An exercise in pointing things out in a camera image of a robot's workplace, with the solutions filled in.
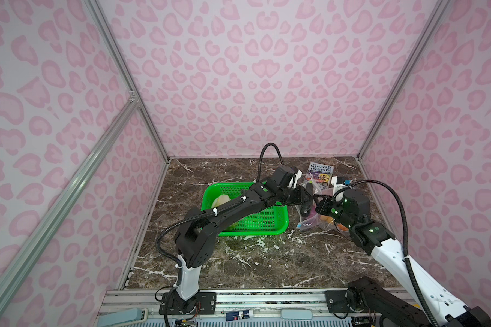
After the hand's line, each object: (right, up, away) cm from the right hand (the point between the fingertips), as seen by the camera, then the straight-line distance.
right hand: (313, 195), depth 76 cm
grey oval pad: (-8, -39, -8) cm, 40 cm away
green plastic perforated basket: (-13, -14, +19) cm, 27 cm away
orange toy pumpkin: (+2, -7, -8) cm, 11 cm away
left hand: (+1, -1, +2) cm, 2 cm away
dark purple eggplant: (-2, -2, 0) cm, 3 cm away
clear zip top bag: (+3, -10, +4) cm, 12 cm away
